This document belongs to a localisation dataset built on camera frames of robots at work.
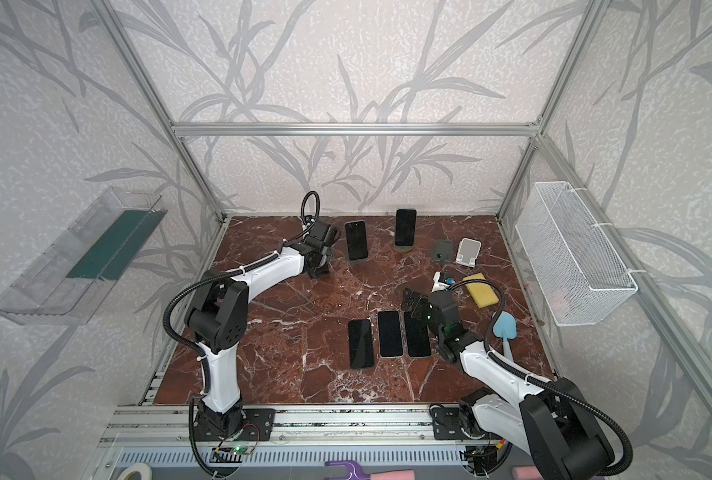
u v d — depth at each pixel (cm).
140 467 69
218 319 52
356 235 99
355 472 68
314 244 76
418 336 87
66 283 64
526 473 66
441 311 64
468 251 103
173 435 73
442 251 107
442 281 76
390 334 90
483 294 96
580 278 62
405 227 103
